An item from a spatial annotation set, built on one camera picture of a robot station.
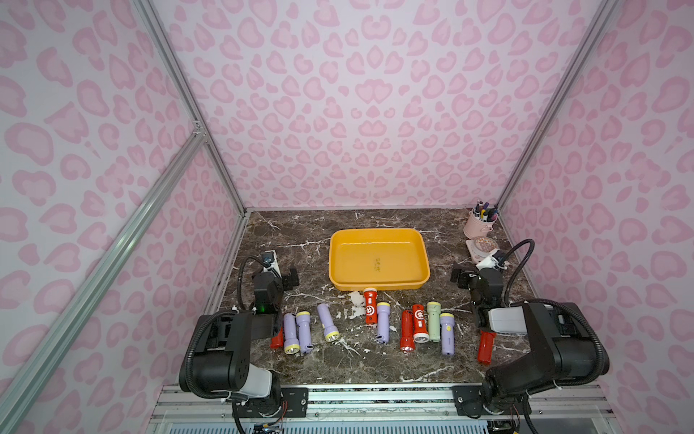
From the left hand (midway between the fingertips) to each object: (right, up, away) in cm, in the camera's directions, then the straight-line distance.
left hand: (281, 262), depth 92 cm
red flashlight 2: (+64, -24, -11) cm, 69 cm away
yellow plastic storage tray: (+36, 0, +13) cm, 38 cm away
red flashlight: (+2, -23, -10) cm, 25 cm away
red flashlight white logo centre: (+30, -14, -4) cm, 33 cm away
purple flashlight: (+34, -15, -4) cm, 38 cm away
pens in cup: (+73, +17, +9) cm, 75 cm away
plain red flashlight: (+41, -21, -10) cm, 47 cm away
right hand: (+65, 0, +1) cm, 65 cm away
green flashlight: (+50, -14, -5) cm, 53 cm away
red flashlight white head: (+45, -21, -10) cm, 50 cm away
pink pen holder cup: (+72, +14, +11) cm, 74 cm away
